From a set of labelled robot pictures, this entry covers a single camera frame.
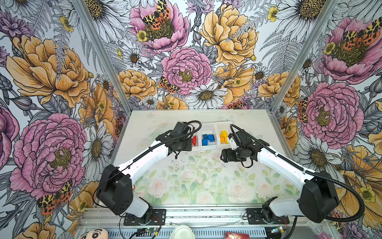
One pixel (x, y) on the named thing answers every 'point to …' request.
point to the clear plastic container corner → (322, 229)
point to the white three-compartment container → (213, 127)
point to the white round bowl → (182, 232)
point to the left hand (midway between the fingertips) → (187, 149)
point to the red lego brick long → (194, 140)
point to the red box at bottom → (236, 235)
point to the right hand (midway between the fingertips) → (228, 160)
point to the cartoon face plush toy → (96, 233)
